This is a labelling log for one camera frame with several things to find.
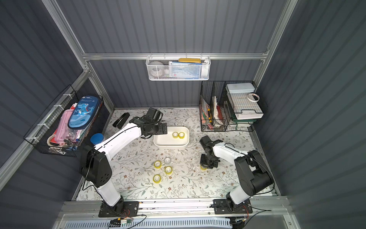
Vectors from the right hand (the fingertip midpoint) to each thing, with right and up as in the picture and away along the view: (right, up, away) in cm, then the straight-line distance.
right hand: (207, 165), depth 88 cm
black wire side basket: (-77, +21, -27) cm, 84 cm away
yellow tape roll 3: (-32, +1, +1) cm, 32 cm away
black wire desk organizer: (+19, +39, +16) cm, 46 cm away
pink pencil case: (-72, +22, -21) cm, 78 cm away
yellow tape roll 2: (-17, +18, +14) cm, 28 cm away
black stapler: (-65, +27, +20) cm, 73 cm away
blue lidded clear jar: (-65, +18, -8) cm, 68 cm away
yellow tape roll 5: (-31, -6, -5) cm, 32 cm away
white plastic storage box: (-26, +14, +10) cm, 32 cm away
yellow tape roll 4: (-24, -2, -2) cm, 24 cm away
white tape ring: (+34, +42, +10) cm, 55 cm away
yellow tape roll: (-21, +16, +14) cm, 30 cm away
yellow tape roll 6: (-3, -2, -2) cm, 4 cm away
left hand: (-29, +22, -1) cm, 36 cm away
